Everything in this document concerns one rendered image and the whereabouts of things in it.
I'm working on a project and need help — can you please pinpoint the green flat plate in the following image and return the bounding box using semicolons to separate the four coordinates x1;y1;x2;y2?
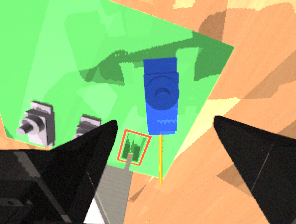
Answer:
0;0;235;179

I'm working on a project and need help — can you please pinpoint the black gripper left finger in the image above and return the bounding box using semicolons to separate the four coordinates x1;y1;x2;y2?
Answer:
0;120;118;223

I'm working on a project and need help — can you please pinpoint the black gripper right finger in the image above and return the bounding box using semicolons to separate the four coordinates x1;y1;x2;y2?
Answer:
213;115;296;224

